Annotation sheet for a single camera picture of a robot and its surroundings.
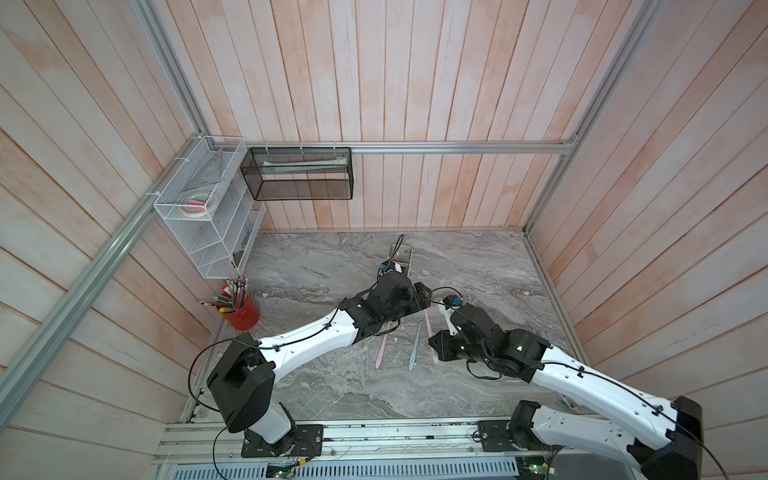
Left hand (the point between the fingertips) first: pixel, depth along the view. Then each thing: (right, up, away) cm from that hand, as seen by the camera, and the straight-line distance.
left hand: (422, 301), depth 79 cm
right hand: (+1, -9, -4) cm, 10 cm away
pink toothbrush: (-12, -18, +7) cm, 23 cm away
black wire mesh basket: (-41, +43, +27) cm, 65 cm away
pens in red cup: (-55, +1, +6) cm, 55 cm away
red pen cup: (-52, -6, +9) cm, 53 cm away
